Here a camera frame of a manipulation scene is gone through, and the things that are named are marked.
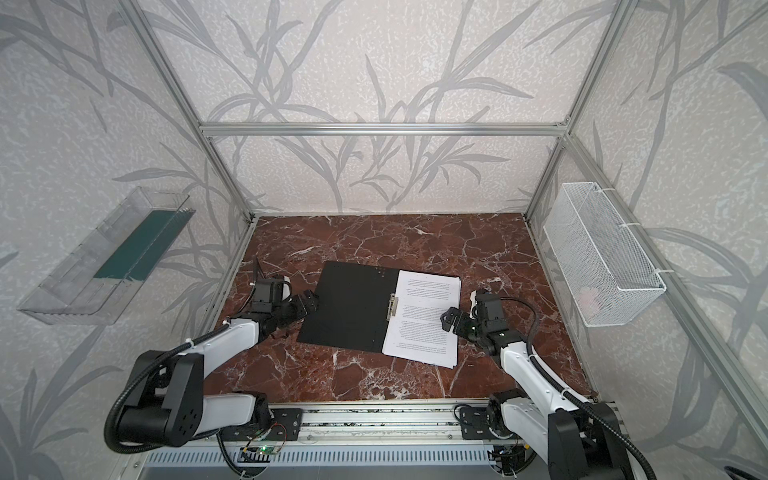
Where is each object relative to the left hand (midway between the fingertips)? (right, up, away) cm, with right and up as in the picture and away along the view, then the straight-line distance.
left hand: (313, 294), depth 92 cm
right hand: (+43, -5, -4) cm, 43 cm away
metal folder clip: (+25, -4, +3) cm, 25 cm away
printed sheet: (+32, -11, -3) cm, 34 cm away
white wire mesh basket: (+70, +10, -31) cm, 78 cm away
